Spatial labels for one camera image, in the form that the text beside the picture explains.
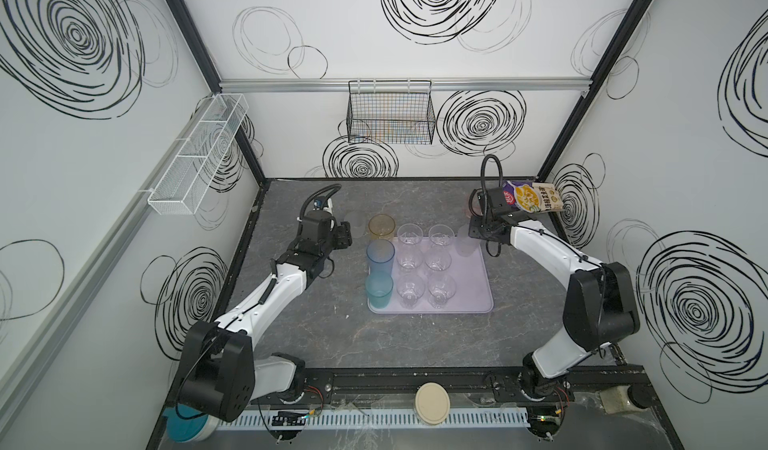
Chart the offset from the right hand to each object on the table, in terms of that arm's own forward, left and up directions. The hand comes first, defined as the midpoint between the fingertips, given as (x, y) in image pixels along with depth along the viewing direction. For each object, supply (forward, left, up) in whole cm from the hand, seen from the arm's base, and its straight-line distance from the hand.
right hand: (475, 227), depth 92 cm
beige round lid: (-46, +16, -5) cm, 49 cm away
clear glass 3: (+2, +9, -7) cm, 12 cm away
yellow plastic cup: (+2, +29, -3) cm, 30 cm away
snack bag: (+21, -27, -10) cm, 36 cm away
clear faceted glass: (-7, +20, -7) cm, 23 cm away
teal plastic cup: (-16, +30, -10) cm, 35 cm away
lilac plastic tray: (-17, +1, -11) cm, 21 cm away
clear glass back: (-8, +12, -5) cm, 15 cm away
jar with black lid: (-44, -26, -3) cm, 51 cm away
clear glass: (+2, +20, -7) cm, 21 cm away
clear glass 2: (-16, +20, -11) cm, 28 cm away
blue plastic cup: (-8, +29, -3) cm, 31 cm away
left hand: (-4, +40, +6) cm, 41 cm away
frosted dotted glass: (-2, +2, -8) cm, 8 cm away
